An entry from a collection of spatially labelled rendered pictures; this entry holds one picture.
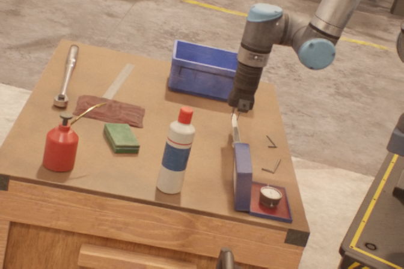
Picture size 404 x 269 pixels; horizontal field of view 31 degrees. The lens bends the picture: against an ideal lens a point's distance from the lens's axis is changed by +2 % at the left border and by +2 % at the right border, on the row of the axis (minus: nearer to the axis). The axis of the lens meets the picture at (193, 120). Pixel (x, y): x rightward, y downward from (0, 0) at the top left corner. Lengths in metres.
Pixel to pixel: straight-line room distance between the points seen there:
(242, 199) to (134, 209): 0.27
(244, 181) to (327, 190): 1.35
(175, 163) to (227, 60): 0.86
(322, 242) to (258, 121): 0.61
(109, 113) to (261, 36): 0.50
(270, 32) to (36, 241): 0.83
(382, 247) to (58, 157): 0.97
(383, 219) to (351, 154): 1.18
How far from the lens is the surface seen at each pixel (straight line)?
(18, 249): 1.92
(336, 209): 2.97
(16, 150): 1.89
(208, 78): 2.38
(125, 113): 2.15
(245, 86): 2.06
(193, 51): 2.54
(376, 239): 2.22
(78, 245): 1.89
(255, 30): 2.00
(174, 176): 1.78
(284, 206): 1.89
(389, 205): 2.43
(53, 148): 1.79
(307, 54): 1.89
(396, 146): 2.06
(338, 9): 1.88
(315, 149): 3.42
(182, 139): 1.73
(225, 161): 2.03
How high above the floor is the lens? 1.40
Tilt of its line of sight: 25 degrees down
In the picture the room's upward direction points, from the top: 14 degrees clockwise
